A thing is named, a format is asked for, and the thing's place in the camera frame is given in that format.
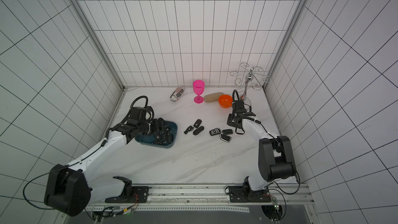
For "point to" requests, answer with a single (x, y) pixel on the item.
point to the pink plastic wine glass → (198, 86)
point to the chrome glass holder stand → (246, 76)
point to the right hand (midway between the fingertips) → (234, 119)
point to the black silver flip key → (225, 138)
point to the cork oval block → (212, 97)
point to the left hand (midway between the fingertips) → (162, 129)
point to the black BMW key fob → (216, 131)
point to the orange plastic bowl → (225, 101)
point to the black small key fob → (227, 131)
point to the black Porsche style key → (198, 130)
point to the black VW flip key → (197, 123)
